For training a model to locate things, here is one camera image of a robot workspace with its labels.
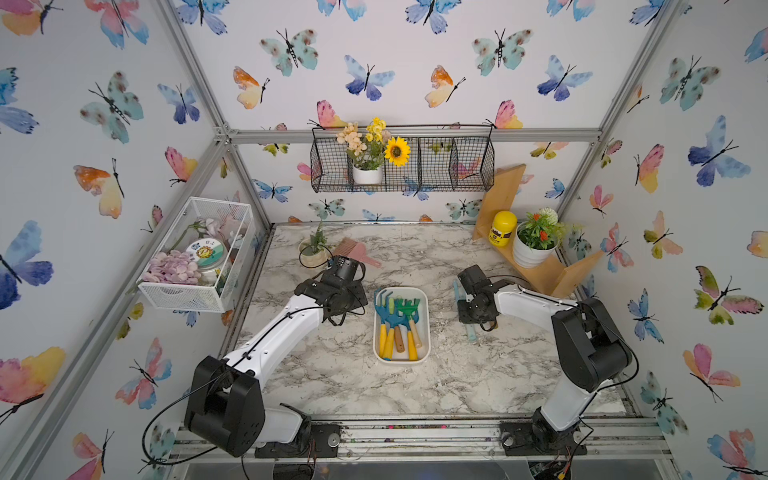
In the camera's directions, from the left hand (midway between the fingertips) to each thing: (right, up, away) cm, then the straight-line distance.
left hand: (362, 294), depth 85 cm
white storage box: (+11, -11, +7) cm, 17 cm away
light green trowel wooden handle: (+16, -14, +3) cm, 21 cm away
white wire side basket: (-34, +19, -6) cm, 39 cm away
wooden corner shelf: (+45, +32, +16) cm, 58 cm away
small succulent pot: (-18, +12, +18) cm, 29 cm away
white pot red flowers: (+51, +16, +3) cm, 53 cm away
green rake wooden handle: (+14, -5, +11) cm, 18 cm away
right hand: (+33, -7, +9) cm, 35 cm away
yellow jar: (+45, +22, +13) cm, 52 cm away
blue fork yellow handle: (+8, -9, +7) cm, 14 cm away
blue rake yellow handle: (+5, -7, +8) cm, 12 cm away
